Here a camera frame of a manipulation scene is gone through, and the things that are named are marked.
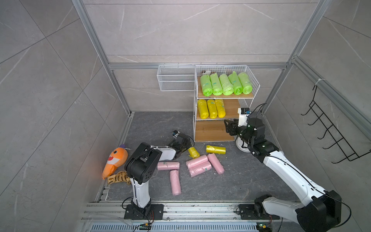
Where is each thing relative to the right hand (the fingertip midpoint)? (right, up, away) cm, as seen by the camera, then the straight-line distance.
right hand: (230, 119), depth 77 cm
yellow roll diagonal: (-4, +7, +7) cm, 11 cm away
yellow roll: (-14, +7, +7) cm, 17 cm away
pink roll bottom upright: (-31, -33, +5) cm, 45 cm away
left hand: (-21, -14, +21) cm, 33 cm away
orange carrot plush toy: (-65, -23, +6) cm, 69 cm away
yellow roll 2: (-9, +4, +5) cm, 11 cm away
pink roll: (-18, -26, +11) cm, 33 cm away
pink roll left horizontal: (-38, -28, +9) cm, 48 cm away
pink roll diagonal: (-5, -27, +11) cm, 30 cm away
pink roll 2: (-16, -29, +7) cm, 34 cm away
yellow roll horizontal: (-20, -21, +16) cm, 33 cm away
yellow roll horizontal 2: (-5, -19, +16) cm, 26 cm away
